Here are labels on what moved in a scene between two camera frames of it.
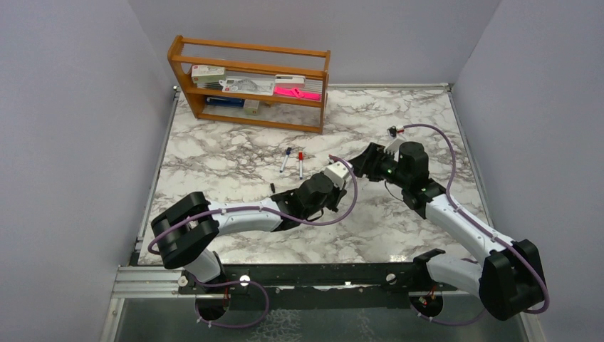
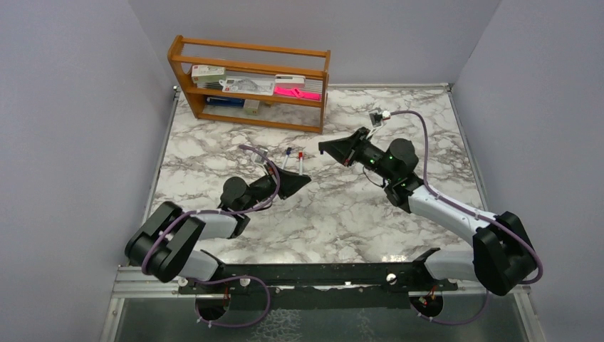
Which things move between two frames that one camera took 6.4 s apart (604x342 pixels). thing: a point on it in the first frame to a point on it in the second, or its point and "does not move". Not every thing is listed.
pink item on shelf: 295,92 does not move
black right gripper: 368,162 to 347,150
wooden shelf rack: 276,87 does not move
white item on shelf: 289,78 does not move
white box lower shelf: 251,106 does not move
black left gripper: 338,192 to 290,182
